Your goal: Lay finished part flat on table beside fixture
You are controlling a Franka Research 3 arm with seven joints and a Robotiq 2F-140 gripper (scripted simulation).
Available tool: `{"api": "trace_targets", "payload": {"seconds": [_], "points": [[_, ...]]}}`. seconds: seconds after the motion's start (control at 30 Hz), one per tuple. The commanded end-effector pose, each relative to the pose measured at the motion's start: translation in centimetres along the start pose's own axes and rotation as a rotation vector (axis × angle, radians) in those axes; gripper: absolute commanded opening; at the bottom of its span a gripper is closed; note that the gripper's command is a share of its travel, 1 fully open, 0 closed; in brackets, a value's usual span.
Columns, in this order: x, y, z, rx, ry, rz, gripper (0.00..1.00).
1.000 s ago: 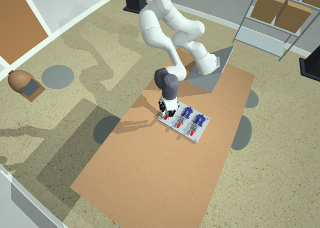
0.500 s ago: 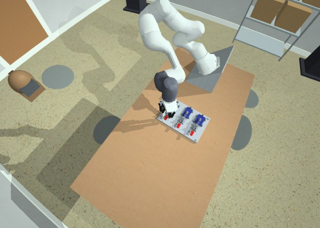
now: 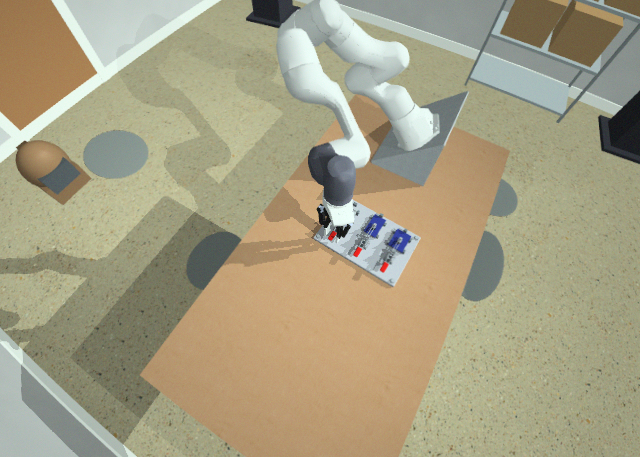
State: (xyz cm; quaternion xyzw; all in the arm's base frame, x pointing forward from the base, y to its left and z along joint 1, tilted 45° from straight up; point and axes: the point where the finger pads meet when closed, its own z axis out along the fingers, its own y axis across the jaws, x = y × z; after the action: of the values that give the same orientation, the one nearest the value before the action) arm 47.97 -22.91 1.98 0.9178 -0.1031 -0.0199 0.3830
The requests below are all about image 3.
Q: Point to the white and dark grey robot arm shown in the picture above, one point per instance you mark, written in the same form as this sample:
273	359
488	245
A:
306	81

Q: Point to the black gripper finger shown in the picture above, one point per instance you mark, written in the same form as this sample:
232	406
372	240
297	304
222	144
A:
342	233
322	219

